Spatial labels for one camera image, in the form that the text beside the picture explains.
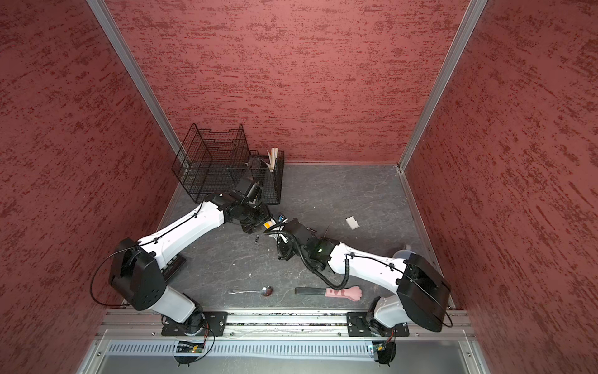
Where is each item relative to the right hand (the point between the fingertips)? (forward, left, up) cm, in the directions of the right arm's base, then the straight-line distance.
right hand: (280, 242), depth 80 cm
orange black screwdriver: (+4, +3, +6) cm, 8 cm away
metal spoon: (-13, +5, -10) cm, 18 cm away
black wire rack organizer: (+52, +41, -11) cm, 67 cm away
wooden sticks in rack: (+35, +4, +8) cm, 36 cm away
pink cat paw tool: (-15, -24, -11) cm, 30 cm away
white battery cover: (+15, -30, -13) cm, 36 cm away
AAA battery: (+7, +12, -13) cm, 19 cm away
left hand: (+6, +4, +2) cm, 7 cm away
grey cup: (-3, -46, -7) cm, 46 cm away
